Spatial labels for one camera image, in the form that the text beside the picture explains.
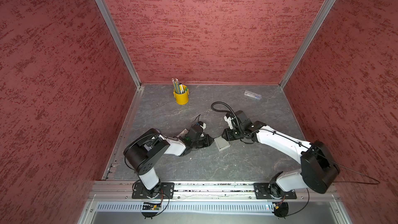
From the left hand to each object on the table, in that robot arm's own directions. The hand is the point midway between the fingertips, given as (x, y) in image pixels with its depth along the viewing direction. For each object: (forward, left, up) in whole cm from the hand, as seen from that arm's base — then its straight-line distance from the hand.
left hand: (213, 143), depth 89 cm
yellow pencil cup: (+31, +22, +3) cm, 38 cm away
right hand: (0, -6, +5) cm, 8 cm away
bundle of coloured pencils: (+35, +23, +11) cm, 43 cm away
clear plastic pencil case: (+39, -31, 0) cm, 50 cm away
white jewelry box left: (+5, +18, +4) cm, 19 cm away
